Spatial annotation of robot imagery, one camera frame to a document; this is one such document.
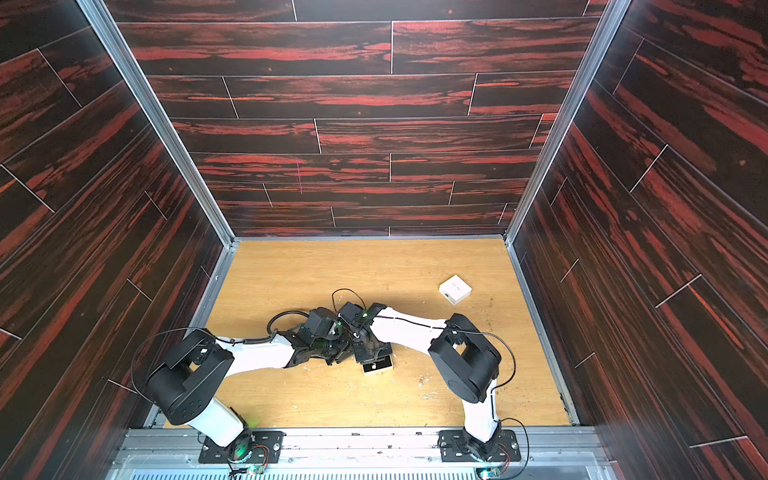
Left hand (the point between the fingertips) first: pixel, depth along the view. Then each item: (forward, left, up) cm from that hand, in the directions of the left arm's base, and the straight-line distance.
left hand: (364, 346), depth 88 cm
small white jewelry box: (+22, -30, 0) cm, 37 cm away
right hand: (-1, -3, -2) cm, 4 cm away
